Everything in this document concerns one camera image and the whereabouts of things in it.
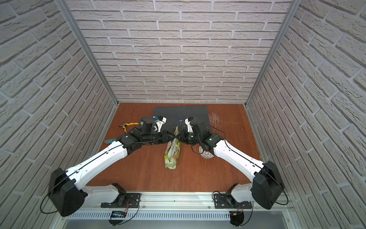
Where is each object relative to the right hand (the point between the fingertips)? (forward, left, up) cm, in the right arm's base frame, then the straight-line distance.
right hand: (171, 139), depth 74 cm
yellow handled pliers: (+26, +37, -18) cm, 49 cm away
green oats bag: (-5, 0, -4) cm, 6 cm away
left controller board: (-31, +30, -23) cm, 49 cm away
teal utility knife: (+13, +46, -19) cm, 51 cm away
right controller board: (-35, -31, -23) cm, 52 cm away
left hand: (+3, -2, +2) cm, 4 cm away
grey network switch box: (+30, -2, -16) cm, 34 cm away
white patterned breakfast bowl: (-1, -20, -20) cm, 28 cm away
